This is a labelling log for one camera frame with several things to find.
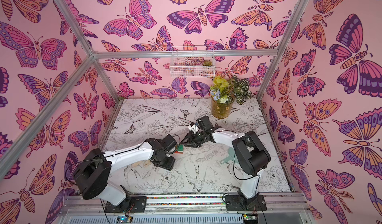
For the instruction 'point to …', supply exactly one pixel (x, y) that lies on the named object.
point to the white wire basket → (192, 61)
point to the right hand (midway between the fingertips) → (183, 142)
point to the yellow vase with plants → (225, 92)
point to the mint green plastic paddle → (232, 157)
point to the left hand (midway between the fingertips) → (171, 165)
